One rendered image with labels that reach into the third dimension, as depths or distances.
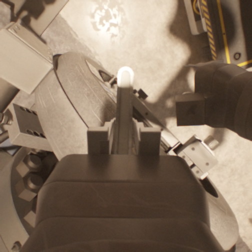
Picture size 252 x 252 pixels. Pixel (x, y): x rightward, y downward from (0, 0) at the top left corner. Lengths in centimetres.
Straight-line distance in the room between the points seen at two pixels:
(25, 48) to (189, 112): 30
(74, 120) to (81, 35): 93
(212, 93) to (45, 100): 27
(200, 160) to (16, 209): 51
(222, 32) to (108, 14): 61
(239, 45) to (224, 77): 80
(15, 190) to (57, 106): 33
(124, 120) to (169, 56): 107
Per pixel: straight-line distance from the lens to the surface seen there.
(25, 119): 36
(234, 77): 22
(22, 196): 57
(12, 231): 57
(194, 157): 58
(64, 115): 30
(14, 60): 39
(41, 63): 38
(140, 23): 119
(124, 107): 16
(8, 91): 43
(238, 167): 174
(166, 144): 66
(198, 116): 21
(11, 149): 118
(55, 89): 34
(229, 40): 99
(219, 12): 98
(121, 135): 16
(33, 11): 126
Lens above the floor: 116
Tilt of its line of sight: 69 degrees down
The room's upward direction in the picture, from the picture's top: 169 degrees clockwise
